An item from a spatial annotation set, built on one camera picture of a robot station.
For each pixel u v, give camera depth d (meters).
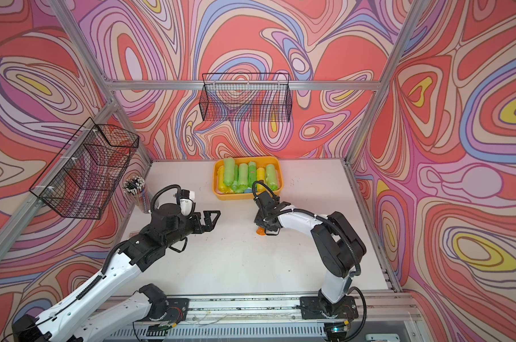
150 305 0.62
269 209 0.72
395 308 0.77
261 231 0.88
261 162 1.15
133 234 0.91
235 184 0.99
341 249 0.47
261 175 1.04
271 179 1.01
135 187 0.86
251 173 1.05
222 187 0.99
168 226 0.54
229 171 0.99
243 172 1.04
